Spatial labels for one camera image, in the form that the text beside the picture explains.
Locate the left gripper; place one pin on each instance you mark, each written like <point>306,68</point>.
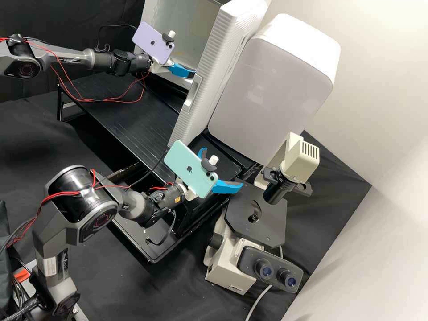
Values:
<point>160,66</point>

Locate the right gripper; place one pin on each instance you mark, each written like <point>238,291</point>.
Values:
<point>190,194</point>

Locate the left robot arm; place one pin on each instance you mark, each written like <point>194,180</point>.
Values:
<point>100,60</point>

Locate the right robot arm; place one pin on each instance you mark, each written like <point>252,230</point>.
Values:
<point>83,200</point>

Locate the incubator door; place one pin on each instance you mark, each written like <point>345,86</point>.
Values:
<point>220,67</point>

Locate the black platform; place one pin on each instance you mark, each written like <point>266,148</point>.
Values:
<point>249,164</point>
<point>127,120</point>

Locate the white box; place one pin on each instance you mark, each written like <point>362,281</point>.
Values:
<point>274,83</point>

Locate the black tray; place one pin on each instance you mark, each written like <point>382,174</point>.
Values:
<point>160,249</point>

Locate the cream microscope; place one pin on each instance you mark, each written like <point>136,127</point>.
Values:
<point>230,267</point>

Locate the right wrist camera phone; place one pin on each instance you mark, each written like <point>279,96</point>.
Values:
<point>187,167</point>

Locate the wrist camera phone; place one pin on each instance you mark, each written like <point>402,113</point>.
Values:
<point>147,40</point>
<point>187,167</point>

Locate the left wrist camera phone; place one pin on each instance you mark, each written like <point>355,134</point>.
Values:
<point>147,40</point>

